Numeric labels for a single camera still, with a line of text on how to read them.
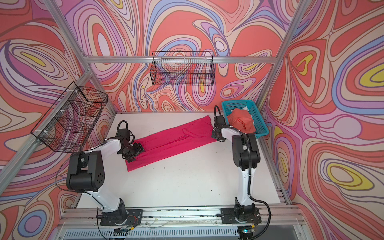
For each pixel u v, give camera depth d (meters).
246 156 0.57
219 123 0.84
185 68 0.96
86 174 0.47
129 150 0.80
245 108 1.16
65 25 0.74
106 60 0.93
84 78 0.88
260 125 1.04
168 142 1.02
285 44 0.81
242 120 1.04
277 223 0.75
